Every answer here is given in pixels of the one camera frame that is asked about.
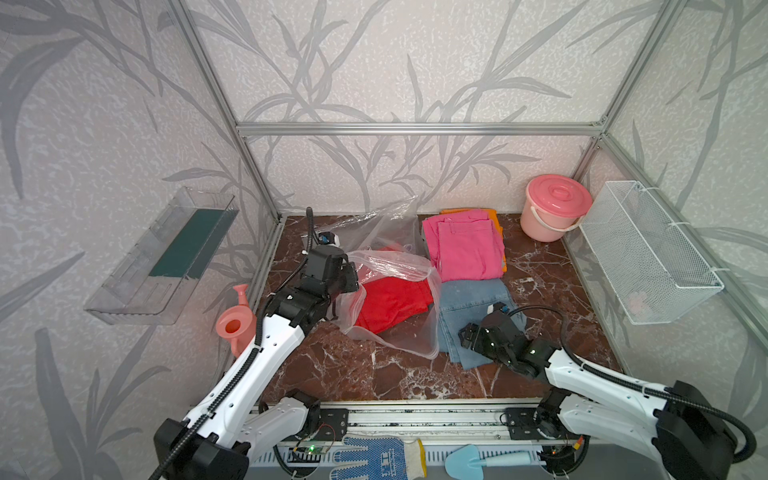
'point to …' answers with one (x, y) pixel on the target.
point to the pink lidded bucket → (552, 206)
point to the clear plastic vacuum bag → (385, 242)
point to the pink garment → (466, 246)
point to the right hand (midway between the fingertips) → (465, 337)
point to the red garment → (392, 300)
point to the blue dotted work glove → (387, 457)
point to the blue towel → (468, 301)
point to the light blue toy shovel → (464, 462)
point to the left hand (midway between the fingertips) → (351, 268)
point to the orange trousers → (491, 214)
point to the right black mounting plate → (522, 423)
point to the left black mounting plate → (333, 424)
